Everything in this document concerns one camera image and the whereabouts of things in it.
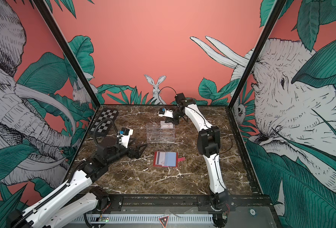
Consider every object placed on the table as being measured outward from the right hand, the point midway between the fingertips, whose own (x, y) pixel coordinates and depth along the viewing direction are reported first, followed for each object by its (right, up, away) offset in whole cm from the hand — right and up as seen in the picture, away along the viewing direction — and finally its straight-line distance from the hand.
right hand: (166, 117), depth 95 cm
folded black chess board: (-48, -4, +10) cm, 49 cm away
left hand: (-12, -13, -21) cm, 27 cm away
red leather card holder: (0, -27, -4) cm, 28 cm away
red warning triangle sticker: (0, -51, -26) cm, 58 cm away
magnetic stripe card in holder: (-4, -27, -4) cm, 27 cm away
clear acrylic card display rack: (-8, -13, +8) cm, 17 cm away
